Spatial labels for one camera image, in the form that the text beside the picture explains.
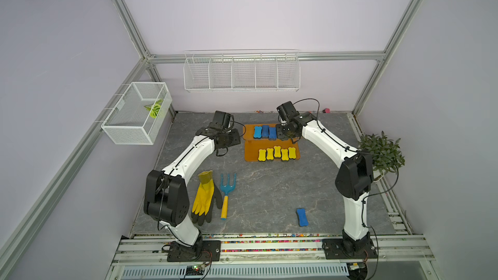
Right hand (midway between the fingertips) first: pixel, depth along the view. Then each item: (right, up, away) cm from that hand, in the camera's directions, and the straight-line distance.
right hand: (281, 130), depth 93 cm
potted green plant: (+41, -11, -15) cm, 45 cm away
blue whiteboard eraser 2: (-8, 0, -1) cm, 8 cm away
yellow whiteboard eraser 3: (-1, -11, +7) cm, 13 cm away
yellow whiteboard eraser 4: (+2, -12, +6) cm, 14 cm away
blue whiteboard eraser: (-12, -1, -1) cm, 12 cm away
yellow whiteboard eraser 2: (-5, -12, +7) cm, 15 cm away
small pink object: (+33, +13, +31) cm, 48 cm away
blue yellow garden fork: (-26, -28, -2) cm, 38 cm away
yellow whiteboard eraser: (-9, -13, +7) cm, 17 cm away
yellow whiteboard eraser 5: (+6, -11, +7) cm, 14 cm away
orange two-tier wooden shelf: (-15, -8, +13) cm, 21 cm away
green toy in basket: (-55, +9, -12) cm, 57 cm away
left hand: (-21, -4, -5) cm, 22 cm away
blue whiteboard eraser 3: (-5, -1, -3) cm, 6 cm away
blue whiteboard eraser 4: (+7, -36, -12) cm, 39 cm away
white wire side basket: (-64, +6, -11) cm, 65 cm away
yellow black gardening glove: (-36, -34, -10) cm, 50 cm away
